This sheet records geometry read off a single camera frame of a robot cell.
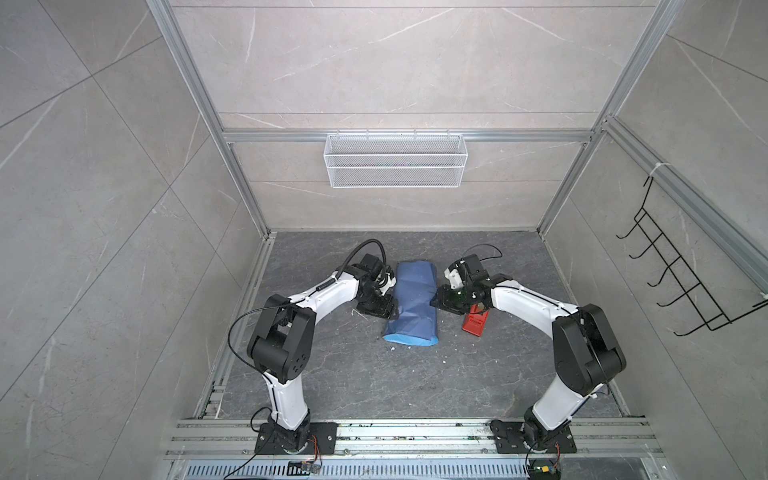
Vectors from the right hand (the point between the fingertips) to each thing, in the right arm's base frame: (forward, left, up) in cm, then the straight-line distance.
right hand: (438, 303), depth 91 cm
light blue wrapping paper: (-7, +7, +1) cm, 10 cm away
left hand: (-1, +14, -1) cm, 14 cm away
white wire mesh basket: (+43, +12, +23) cm, 50 cm away
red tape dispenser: (-5, -11, -1) cm, 12 cm away
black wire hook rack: (-17, -53, +24) cm, 60 cm away
